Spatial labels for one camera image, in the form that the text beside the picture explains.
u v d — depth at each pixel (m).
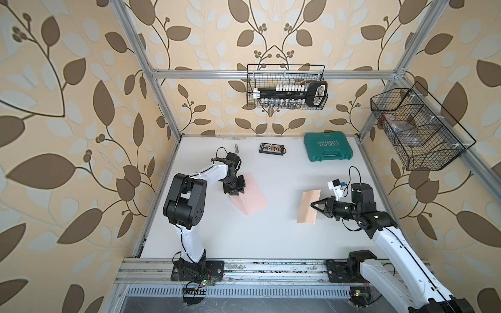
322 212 0.71
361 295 0.71
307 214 0.76
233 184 0.83
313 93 0.84
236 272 0.75
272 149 1.12
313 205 0.76
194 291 0.72
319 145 1.11
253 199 0.97
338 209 0.68
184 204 0.50
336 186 0.73
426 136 0.72
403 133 0.70
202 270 0.67
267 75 0.91
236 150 1.12
